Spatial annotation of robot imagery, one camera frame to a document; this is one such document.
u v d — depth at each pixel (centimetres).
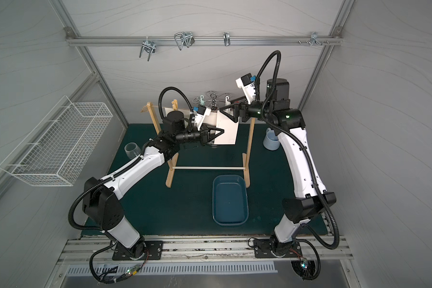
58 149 69
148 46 80
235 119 58
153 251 74
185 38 77
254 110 57
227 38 78
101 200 43
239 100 65
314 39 76
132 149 87
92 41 79
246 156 88
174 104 65
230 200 86
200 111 63
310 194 42
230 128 71
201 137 63
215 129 68
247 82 55
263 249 73
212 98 91
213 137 69
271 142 106
